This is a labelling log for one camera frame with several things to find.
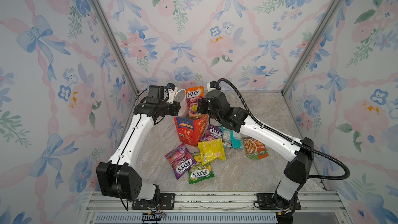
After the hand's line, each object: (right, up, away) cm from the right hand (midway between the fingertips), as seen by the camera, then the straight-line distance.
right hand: (198, 98), depth 75 cm
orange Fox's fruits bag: (-3, +2, +3) cm, 4 cm away
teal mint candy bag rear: (+19, -23, +17) cm, 35 cm away
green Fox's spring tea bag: (+1, -38, +5) cm, 38 cm away
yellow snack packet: (+8, -28, +10) cm, 31 cm away
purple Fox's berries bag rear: (+9, -20, +21) cm, 30 cm away
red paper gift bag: (-5, -16, +6) cm, 18 cm away
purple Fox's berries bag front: (-9, -33, +9) cm, 35 cm away
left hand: (-9, -3, +5) cm, 11 cm away
